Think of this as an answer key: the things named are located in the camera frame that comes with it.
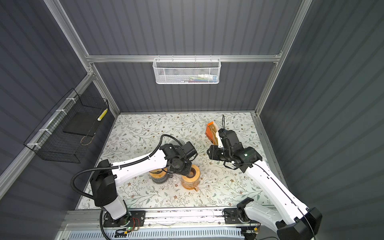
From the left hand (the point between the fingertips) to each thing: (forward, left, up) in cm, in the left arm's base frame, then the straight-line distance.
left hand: (188, 172), depth 79 cm
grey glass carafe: (-1, +15, -7) cm, 17 cm away
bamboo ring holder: (-5, -1, +1) cm, 5 cm away
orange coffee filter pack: (+27, -16, +1) cm, 31 cm away
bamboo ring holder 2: (+1, +16, 0) cm, 16 cm away
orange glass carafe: (-3, -1, -10) cm, 11 cm away
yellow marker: (+28, +46, +17) cm, 57 cm away
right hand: (+5, -12, +11) cm, 17 cm away
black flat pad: (+21, +52, +19) cm, 59 cm away
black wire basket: (+16, +59, +18) cm, 64 cm away
